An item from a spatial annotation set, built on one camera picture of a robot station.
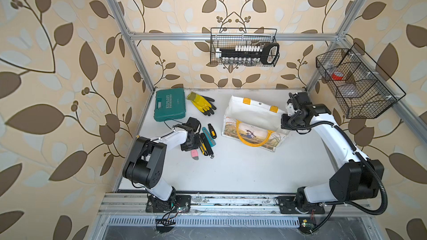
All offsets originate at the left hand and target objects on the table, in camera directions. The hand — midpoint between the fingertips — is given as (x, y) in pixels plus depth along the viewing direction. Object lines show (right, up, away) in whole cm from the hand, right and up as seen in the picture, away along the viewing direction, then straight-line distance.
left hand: (193, 144), depth 92 cm
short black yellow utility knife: (+11, +6, +6) cm, 14 cm away
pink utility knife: (+2, -5, -3) cm, 6 cm away
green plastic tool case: (-17, +23, +14) cm, 32 cm away
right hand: (+48, +12, -9) cm, 50 cm away
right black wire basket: (+79, +29, -20) cm, 86 cm away
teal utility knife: (+10, +2, +2) cm, 11 cm away
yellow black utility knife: (+6, -2, -2) cm, 6 cm away
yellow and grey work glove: (+5, +23, +17) cm, 29 cm away
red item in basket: (+73, +37, -12) cm, 83 cm away
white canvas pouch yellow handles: (+35, +11, +4) cm, 37 cm away
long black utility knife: (+9, -2, -1) cm, 9 cm away
